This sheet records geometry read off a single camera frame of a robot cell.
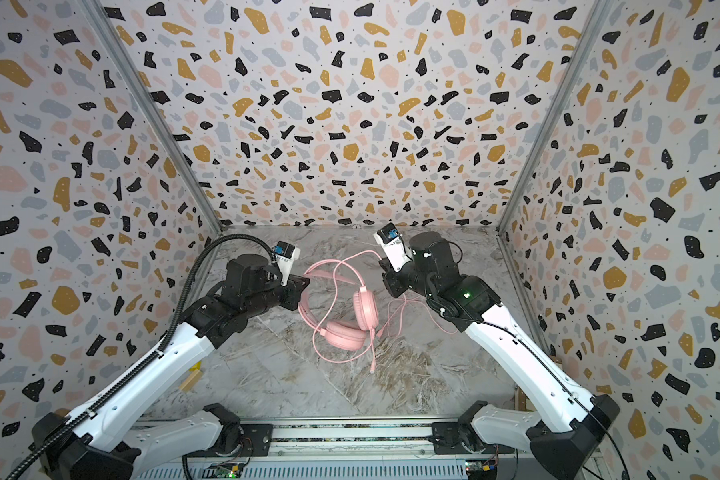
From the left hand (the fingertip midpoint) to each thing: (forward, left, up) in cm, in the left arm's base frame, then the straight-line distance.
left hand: (309, 276), depth 73 cm
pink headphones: (-13, -9, -5) cm, 17 cm away
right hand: (0, -17, +7) cm, 18 cm away
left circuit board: (-36, +19, -27) cm, 49 cm away
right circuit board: (-38, -41, -28) cm, 63 cm away
